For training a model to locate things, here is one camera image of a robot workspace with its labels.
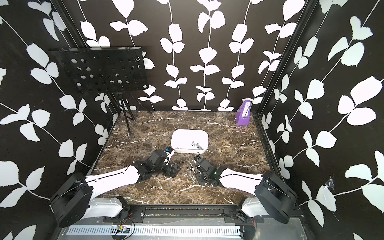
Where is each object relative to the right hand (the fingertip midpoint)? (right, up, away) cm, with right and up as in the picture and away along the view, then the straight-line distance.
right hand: (199, 172), depth 87 cm
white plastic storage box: (-6, +16, +15) cm, 23 cm away
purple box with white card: (+33, +35, +21) cm, 52 cm away
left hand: (-13, +5, -2) cm, 14 cm away
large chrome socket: (+1, +13, +11) cm, 17 cm away
